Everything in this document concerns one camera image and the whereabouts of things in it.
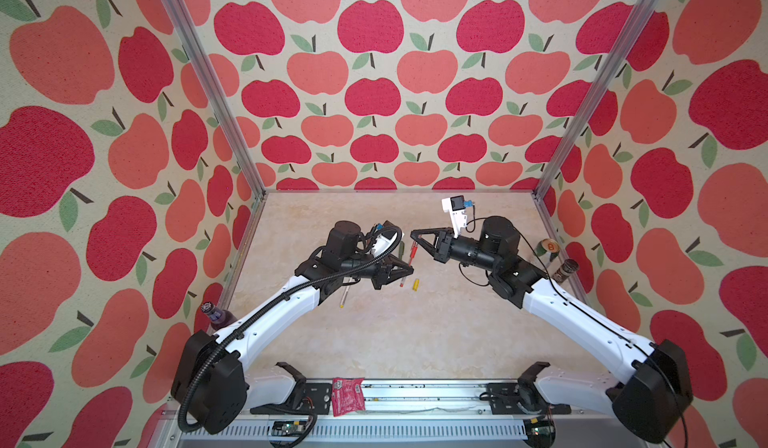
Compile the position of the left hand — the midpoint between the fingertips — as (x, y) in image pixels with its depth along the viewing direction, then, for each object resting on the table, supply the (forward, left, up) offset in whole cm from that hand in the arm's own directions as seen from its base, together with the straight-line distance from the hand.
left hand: (413, 271), depth 71 cm
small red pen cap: (+3, 0, +5) cm, 6 cm away
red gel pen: (-1, +2, -2) cm, 3 cm away
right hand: (+6, -1, +7) cm, 9 cm away
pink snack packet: (-22, +17, -23) cm, 36 cm away
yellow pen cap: (+9, -4, -24) cm, 26 cm away
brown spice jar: (+9, -49, -14) cm, 51 cm away
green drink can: (+16, -44, -12) cm, 48 cm away
